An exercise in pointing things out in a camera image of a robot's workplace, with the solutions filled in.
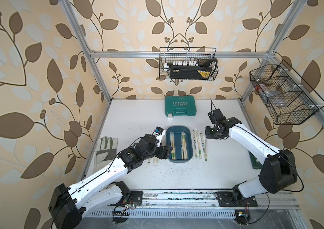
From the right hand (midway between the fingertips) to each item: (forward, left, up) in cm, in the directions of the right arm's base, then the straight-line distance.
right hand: (208, 134), depth 87 cm
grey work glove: (-4, +66, -10) cm, 66 cm away
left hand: (-10, +25, +7) cm, 28 cm away
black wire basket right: (+5, -39, +23) cm, 45 cm away
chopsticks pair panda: (+3, +6, -11) cm, 13 cm away
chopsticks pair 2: (-2, 0, -11) cm, 11 cm away
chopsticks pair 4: (-11, +32, -11) cm, 36 cm away
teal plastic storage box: (+9, +18, -9) cm, 22 cm away
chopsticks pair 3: (-11, +34, -11) cm, 37 cm away
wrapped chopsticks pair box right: (-2, +15, -11) cm, 18 cm away
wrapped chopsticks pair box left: (-8, +22, -10) cm, 25 cm away
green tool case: (+31, +15, -6) cm, 35 cm away
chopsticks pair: (-3, +1, -11) cm, 11 cm away
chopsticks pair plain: (0, +4, -11) cm, 12 cm away
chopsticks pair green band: (-11, +37, -10) cm, 40 cm away
